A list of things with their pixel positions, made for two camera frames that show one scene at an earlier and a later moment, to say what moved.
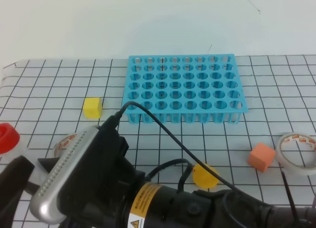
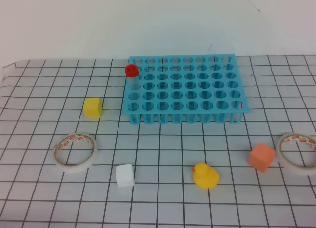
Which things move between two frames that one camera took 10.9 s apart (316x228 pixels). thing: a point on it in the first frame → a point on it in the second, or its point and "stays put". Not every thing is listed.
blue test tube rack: x=190 y=89 stays put
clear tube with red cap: x=9 y=138 → x=132 y=72
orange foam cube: x=261 y=156 stays put
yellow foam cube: x=92 y=107 stays put
